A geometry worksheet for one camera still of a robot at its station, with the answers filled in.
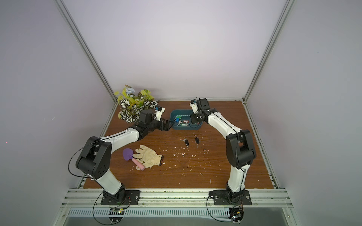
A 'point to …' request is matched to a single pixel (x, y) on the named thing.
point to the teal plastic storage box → (182, 121)
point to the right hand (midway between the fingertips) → (193, 114)
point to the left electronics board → (116, 214)
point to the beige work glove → (138, 168)
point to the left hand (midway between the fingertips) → (170, 120)
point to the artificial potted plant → (131, 104)
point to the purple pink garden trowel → (127, 154)
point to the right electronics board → (235, 213)
